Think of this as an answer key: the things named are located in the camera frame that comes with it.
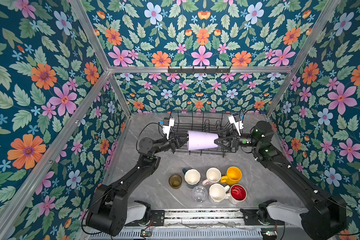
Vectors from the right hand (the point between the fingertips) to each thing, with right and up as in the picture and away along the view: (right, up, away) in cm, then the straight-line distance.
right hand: (216, 137), depth 64 cm
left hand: (-11, +1, -2) cm, 11 cm away
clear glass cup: (-6, -33, +17) cm, 37 cm away
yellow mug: (+14, -24, +22) cm, 36 cm away
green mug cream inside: (-10, -24, +21) cm, 34 cm away
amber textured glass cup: (-20, -27, +21) cm, 39 cm away
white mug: (+3, -30, +14) cm, 33 cm away
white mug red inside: (+14, -31, +16) cm, 38 cm away
